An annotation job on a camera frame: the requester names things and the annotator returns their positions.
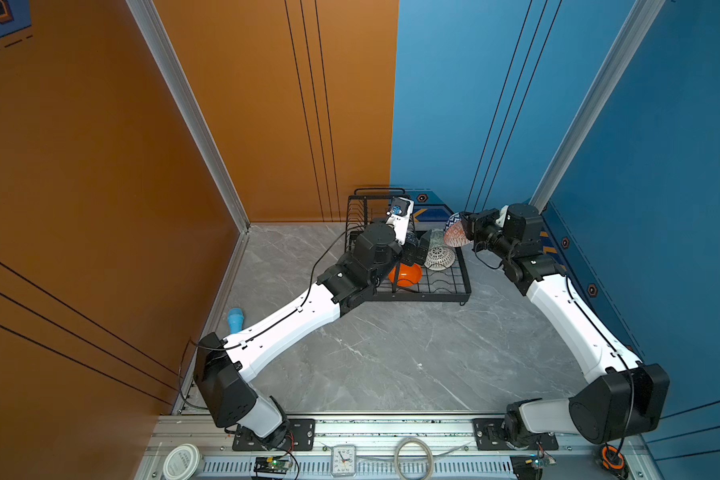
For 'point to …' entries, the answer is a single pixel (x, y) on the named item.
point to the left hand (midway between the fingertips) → (413, 222)
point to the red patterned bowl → (455, 235)
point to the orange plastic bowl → (407, 276)
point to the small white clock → (343, 460)
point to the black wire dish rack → (426, 270)
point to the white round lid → (183, 462)
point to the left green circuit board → (272, 464)
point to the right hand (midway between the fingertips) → (454, 210)
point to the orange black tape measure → (612, 460)
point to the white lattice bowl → (439, 258)
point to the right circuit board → (541, 460)
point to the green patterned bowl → (437, 238)
